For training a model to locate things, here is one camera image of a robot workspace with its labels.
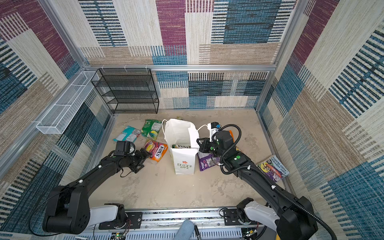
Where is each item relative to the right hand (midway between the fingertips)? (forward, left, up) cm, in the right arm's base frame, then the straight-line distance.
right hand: (196, 143), depth 76 cm
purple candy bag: (0, -6, -19) cm, 20 cm away
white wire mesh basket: (+8, +65, +13) cm, 67 cm away
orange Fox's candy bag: (+8, +25, -19) cm, 33 cm away
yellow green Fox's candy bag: (+7, +10, -14) cm, 19 cm away
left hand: (+1, +28, -14) cm, 31 cm away
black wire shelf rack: (+49, +48, -4) cm, 69 cm away
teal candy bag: (+21, +46, -20) cm, 54 cm away
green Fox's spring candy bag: (+24, +30, -18) cm, 43 cm away
